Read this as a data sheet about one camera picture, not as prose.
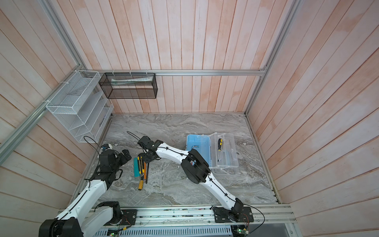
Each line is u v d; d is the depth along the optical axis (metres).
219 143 0.88
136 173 0.88
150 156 0.84
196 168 0.59
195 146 1.01
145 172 0.88
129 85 1.05
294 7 0.69
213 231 0.70
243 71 0.94
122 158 0.78
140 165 0.90
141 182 0.84
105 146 0.74
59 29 0.74
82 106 0.73
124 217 0.73
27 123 0.58
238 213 0.64
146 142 0.76
